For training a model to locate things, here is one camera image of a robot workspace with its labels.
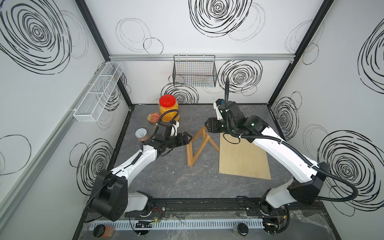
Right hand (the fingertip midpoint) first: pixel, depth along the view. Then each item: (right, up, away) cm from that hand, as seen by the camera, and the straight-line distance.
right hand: (209, 123), depth 71 cm
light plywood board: (+24, -23, +20) cm, 38 cm away
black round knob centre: (+12, -43, -10) cm, 46 cm away
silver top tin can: (-42, -8, +25) cm, 50 cm away
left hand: (-11, -9, +12) cm, 19 cm away
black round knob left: (-50, -48, -5) cm, 70 cm away
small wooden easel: (-7, -16, +24) cm, 30 cm away
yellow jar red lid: (-24, +10, +28) cm, 39 cm away
